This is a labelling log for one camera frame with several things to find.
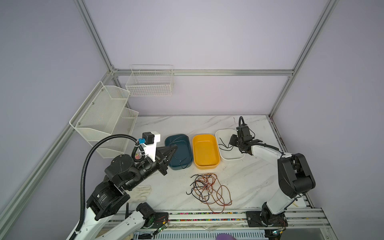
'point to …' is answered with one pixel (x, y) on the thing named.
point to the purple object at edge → (224, 236)
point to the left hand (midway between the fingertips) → (176, 148)
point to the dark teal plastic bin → (182, 157)
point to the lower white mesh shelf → (124, 126)
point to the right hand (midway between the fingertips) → (232, 138)
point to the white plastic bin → (228, 151)
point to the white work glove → (139, 194)
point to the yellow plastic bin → (205, 151)
